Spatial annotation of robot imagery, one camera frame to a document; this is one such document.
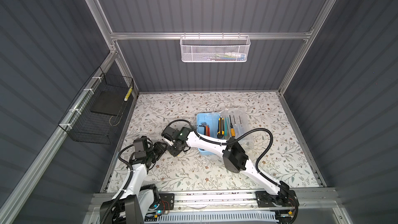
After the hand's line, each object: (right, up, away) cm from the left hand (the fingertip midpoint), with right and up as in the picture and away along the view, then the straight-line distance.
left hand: (164, 146), depth 87 cm
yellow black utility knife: (+32, +8, +2) cm, 33 cm away
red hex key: (+25, +7, +12) cm, 29 cm away
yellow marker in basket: (-18, +29, -6) cm, 35 cm away
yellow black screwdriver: (+38, +10, -2) cm, 40 cm away
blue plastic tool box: (+44, +15, +4) cm, 46 cm away
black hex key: (+23, +9, +12) cm, 27 cm away
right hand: (+5, -5, +4) cm, 8 cm away
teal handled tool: (+35, +12, +2) cm, 37 cm away
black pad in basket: (-24, +25, -13) cm, 37 cm away
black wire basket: (-30, +18, -14) cm, 38 cm away
